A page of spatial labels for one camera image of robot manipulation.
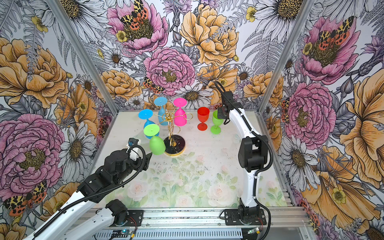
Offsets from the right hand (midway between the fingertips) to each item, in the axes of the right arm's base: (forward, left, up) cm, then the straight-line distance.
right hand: (224, 117), depth 96 cm
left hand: (-28, +44, +5) cm, 53 cm away
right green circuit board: (-57, -9, -16) cm, 60 cm away
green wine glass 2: (+2, +4, -14) cm, 15 cm away
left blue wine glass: (-9, +44, +14) cm, 47 cm away
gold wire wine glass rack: (-11, +32, -14) cm, 37 cm away
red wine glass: (+7, +13, -3) cm, 15 cm away
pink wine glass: (-2, +27, +4) cm, 28 cm away
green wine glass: (-23, +38, +5) cm, 45 cm away
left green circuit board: (-57, +55, -17) cm, 81 cm away
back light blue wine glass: (-11, +36, +12) cm, 39 cm away
